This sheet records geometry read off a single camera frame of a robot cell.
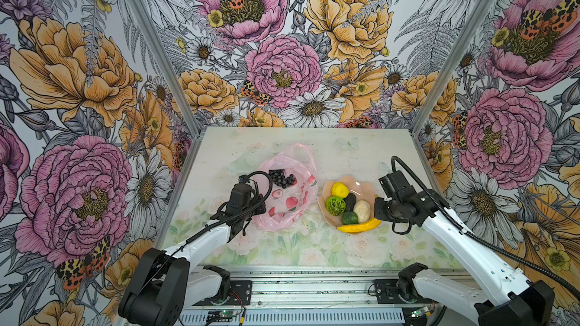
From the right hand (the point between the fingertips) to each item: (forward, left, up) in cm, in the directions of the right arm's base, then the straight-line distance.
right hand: (380, 217), depth 77 cm
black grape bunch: (+23, +35, -9) cm, 43 cm away
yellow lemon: (+15, +11, -6) cm, 19 cm away
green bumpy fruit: (+8, +13, -6) cm, 16 cm away
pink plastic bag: (+15, +27, -12) cm, 33 cm away
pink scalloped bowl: (+17, 0, -11) cm, 20 cm away
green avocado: (+3, +9, -6) cm, 11 cm away
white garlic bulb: (+6, +3, -6) cm, 9 cm away
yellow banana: (-2, +7, -4) cm, 8 cm away
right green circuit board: (-25, -10, -14) cm, 31 cm away
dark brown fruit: (+11, +6, -9) cm, 16 cm away
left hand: (+10, +41, -8) cm, 43 cm away
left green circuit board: (-24, +53, -13) cm, 59 cm away
